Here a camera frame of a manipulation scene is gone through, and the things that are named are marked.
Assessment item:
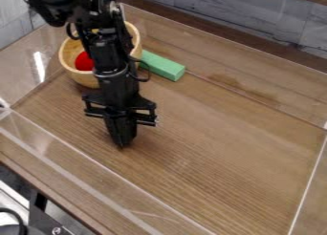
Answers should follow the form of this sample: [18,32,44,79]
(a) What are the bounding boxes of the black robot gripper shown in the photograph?
[82,66,157,147]

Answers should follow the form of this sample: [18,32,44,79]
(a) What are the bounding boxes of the light wooden bowl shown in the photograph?
[58,22,142,89]

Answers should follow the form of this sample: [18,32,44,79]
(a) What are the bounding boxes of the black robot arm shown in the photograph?
[24,0,157,147]

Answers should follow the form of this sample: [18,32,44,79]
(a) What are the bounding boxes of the green rectangular block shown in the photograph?
[138,50,185,82]

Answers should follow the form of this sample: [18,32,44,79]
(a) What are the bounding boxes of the red plush strawberry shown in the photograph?
[74,52,94,71]

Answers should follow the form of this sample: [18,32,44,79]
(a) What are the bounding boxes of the black metal table leg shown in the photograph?
[28,189,88,235]

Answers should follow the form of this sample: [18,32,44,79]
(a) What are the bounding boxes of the clear acrylic tray wall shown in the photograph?
[0,8,327,235]

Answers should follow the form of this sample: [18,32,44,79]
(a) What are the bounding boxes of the black cable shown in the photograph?
[0,207,29,235]

